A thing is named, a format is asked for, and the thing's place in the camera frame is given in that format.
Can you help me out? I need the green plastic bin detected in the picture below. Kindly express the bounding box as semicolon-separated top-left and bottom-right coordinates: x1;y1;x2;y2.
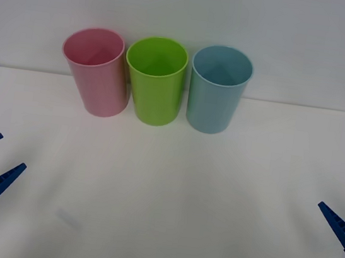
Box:
117;32;192;130

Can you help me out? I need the pink plastic bin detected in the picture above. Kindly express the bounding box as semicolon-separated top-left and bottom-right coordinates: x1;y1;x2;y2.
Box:
54;23;139;121

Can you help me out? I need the pale blue plastic bin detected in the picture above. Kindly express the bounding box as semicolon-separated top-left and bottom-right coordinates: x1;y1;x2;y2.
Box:
182;41;257;139

